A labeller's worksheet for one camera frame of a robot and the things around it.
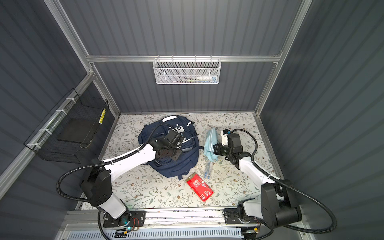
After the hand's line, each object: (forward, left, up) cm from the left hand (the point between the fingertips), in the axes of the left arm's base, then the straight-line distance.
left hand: (177, 151), depth 86 cm
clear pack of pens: (-9, -18, -10) cm, 22 cm away
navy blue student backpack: (-4, -5, -4) cm, 8 cm away
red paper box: (-18, -12, -10) cm, 24 cm away
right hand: (+1, -22, +1) cm, 22 cm away
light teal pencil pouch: (+6, -20, +1) cm, 21 cm away
